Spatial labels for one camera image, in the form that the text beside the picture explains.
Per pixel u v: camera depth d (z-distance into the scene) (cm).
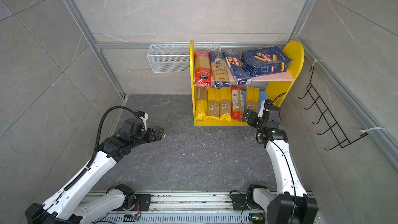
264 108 60
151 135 66
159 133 68
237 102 93
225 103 91
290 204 38
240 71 70
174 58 101
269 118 58
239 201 73
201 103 92
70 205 39
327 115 68
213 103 93
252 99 96
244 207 73
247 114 71
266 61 71
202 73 69
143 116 68
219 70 72
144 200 73
